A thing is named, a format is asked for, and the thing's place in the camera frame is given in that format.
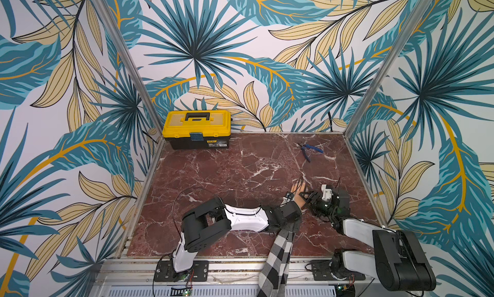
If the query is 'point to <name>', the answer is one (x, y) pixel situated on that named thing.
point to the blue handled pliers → (303, 147)
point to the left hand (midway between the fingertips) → (288, 220)
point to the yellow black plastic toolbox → (197, 129)
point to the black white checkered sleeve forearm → (274, 281)
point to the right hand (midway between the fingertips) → (302, 196)
